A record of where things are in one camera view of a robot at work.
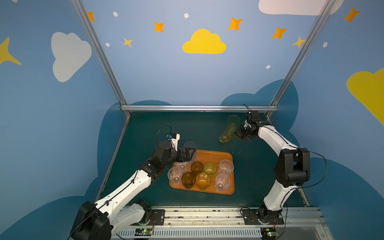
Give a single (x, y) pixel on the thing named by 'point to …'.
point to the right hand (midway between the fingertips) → (237, 132)
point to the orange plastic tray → (205, 156)
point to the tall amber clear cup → (203, 181)
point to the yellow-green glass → (234, 118)
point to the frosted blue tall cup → (190, 144)
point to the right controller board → (268, 233)
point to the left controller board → (143, 232)
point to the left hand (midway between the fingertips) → (191, 150)
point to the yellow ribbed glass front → (228, 133)
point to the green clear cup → (210, 168)
